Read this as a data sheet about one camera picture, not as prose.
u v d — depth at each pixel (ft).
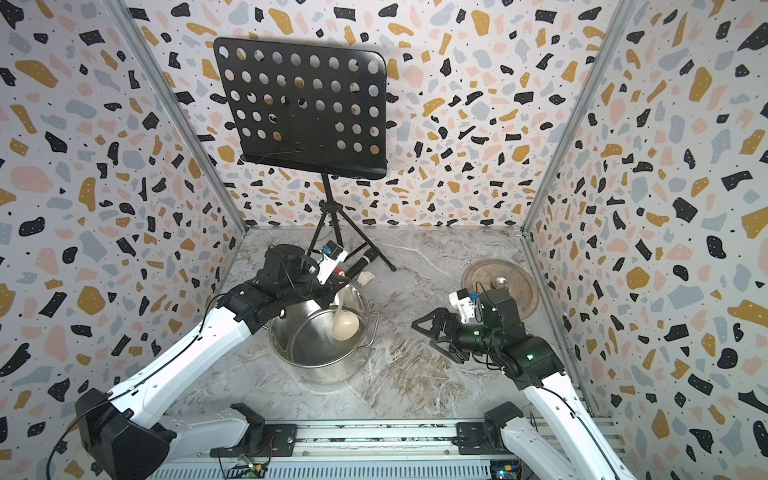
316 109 2.25
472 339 1.89
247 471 2.35
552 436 1.35
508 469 2.35
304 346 3.08
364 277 3.38
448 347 2.01
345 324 2.96
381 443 2.46
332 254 2.06
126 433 1.20
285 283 1.85
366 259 3.53
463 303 2.16
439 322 1.96
